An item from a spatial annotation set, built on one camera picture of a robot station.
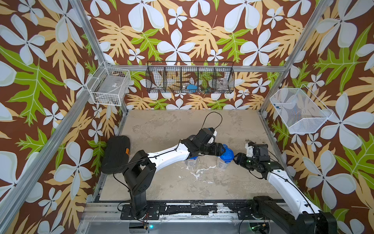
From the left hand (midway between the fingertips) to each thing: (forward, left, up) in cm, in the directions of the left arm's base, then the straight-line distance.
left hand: (222, 149), depth 80 cm
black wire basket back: (+48, +16, +14) cm, 52 cm away
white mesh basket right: (+19, -46, +12) cm, 51 cm away
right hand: (-2, -8, -8) cm, 12 cm away
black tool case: (+2, +65, -12) cm, 66 cm away
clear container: (-6, 0, -4) cm, 7 cm away
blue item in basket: (+38, +17, +12) cm, 44 cm away
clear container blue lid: (-4, +18, -11) cm, 21 cm away
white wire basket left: (+34, +68, +17) cm, 78 cm away
